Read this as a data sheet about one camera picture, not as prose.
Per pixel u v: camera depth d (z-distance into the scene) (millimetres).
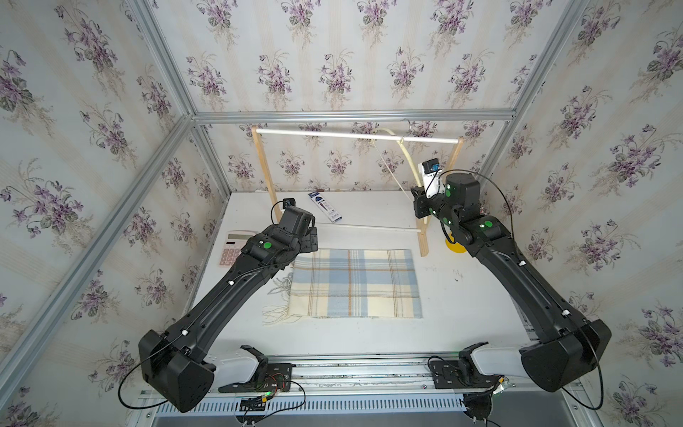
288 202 652
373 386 728
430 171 612
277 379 727
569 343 379
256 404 715
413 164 700
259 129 748
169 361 368
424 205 648
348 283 904
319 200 1161
